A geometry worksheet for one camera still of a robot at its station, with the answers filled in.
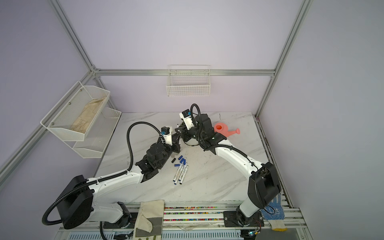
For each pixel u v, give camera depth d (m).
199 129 0.61
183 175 0.88
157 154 0.57
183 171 0.90
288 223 0.73
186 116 0.66
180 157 0.96
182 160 0.96
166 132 0.65
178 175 0.88
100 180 0.46
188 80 1.07
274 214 0.75
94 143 0.90
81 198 0.43
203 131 0.60
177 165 0.93
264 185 0.43
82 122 0.76
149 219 0.72
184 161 0.95
